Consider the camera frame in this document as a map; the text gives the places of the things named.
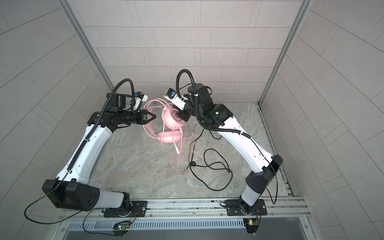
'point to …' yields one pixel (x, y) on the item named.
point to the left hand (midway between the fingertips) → (158, 114)
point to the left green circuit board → (123, 226)
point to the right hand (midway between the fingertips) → (173, 104)
